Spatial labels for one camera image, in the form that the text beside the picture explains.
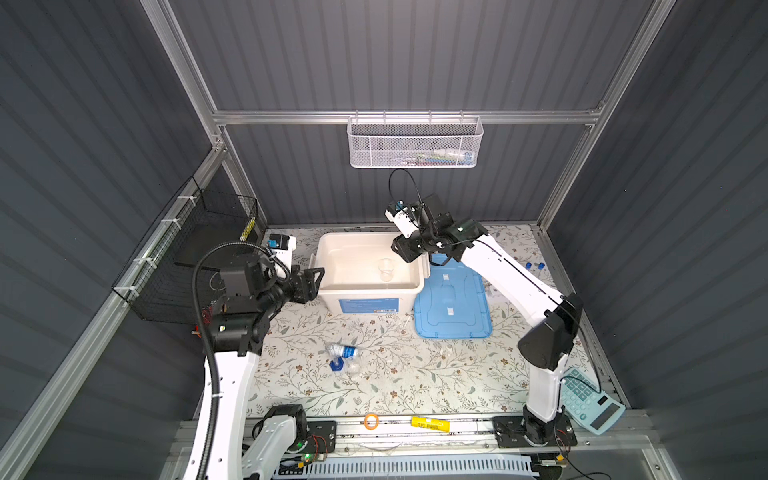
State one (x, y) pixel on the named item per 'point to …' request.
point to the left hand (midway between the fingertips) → (310, 269)
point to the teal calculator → (589, 405)
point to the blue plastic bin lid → (453, 304)
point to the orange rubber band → (376, 425)
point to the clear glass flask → (386, 267)
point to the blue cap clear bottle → (344, 351)
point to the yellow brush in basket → (248, 229)
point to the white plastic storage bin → (363, 274)
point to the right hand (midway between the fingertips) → (400, 244)
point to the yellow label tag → (431, 423)
